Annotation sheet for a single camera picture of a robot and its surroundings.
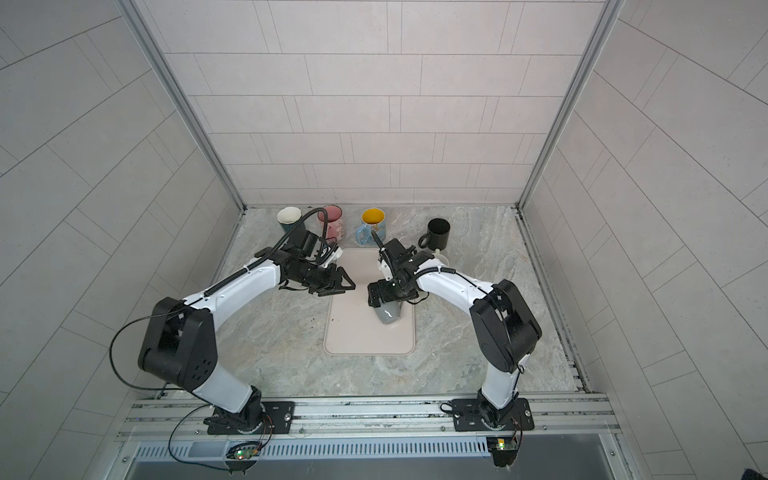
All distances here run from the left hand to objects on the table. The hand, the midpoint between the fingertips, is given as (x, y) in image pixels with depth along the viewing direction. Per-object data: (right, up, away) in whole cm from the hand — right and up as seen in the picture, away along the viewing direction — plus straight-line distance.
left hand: (356, 284), depth 81 cm
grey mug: (+9, -8, +1) cm, 12 cm away
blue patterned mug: (+2, +19, +20) cm, 28 cm away
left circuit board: (-22, -33, -17) cm, 43 cm away
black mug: (+25, +13, +18) cm, 33 cm away
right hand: (+7, -6, +5) cm, 10 cm away
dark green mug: (-27, +19, +20) cm, 39 cm away
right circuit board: (+36, -36, -13) cm, 52 cm away
